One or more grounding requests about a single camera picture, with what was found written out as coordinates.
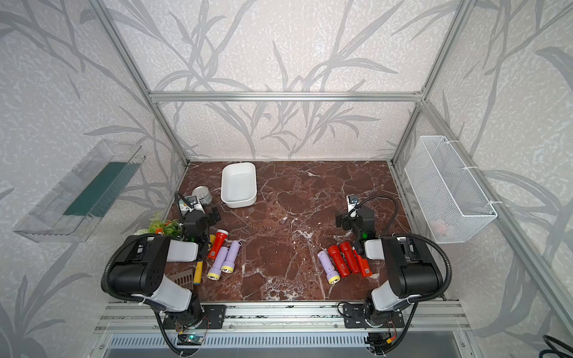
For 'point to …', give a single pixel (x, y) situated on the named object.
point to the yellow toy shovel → (199, 267)
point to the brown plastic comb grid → (184, 278)
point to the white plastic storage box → (239, 184)
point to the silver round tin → (203, 194)
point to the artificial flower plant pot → (160, 226)
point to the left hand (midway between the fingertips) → (202, 206)
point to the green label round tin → (184, 206)
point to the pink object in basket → (439, 226)
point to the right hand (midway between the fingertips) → (348, 206)
